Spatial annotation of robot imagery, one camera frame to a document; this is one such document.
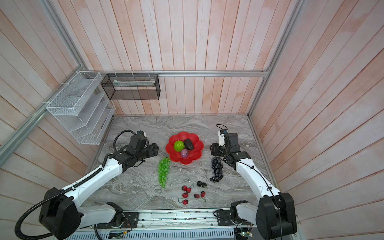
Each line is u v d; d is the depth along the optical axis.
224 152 0.71
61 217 0.39
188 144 0.98
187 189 0.82
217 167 0.88
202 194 0.80
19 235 0.37
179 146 0.95
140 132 0.75
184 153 0.93
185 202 0.78
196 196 0.80
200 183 0.84
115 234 0.72
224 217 0.73
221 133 0.77
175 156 0.96
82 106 0.73
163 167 0.88
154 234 0.70
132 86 1.05
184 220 0.75
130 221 0.73
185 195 0.81
